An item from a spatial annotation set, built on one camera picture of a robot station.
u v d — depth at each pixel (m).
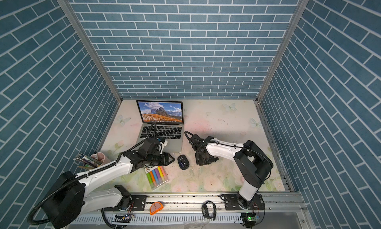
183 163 0.85
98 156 0.81
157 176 0.82
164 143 0.80
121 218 0.72
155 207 0.70
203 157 0.74
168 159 0.77
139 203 0.74
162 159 0.74
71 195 0.40
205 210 0.69
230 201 0.74
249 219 0.71
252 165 0.46
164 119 1.02
